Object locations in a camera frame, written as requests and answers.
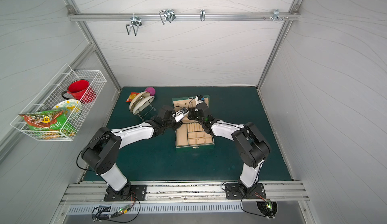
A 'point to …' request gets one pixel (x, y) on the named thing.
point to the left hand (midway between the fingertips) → (182, 117)
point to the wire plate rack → (152, 108)
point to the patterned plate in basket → (71, 107)
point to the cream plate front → (142, 104)
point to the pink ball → (150, 90)
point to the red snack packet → (132, 96)
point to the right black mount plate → (232, 192)
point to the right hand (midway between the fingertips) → (188, 107)
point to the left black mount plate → (138, 193)
